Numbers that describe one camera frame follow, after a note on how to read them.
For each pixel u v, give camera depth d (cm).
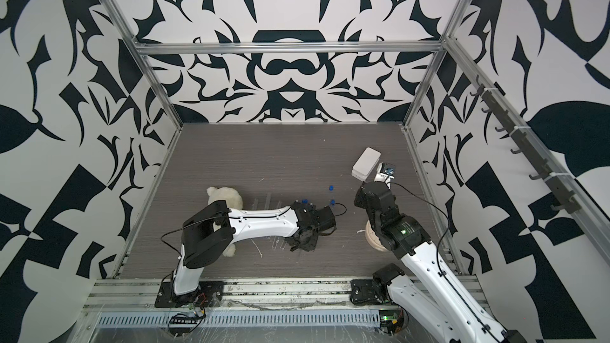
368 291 74
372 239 82
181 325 72
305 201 94
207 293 75
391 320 71
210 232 51
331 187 99
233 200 85
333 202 94
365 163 100
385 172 63
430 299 56
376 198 52
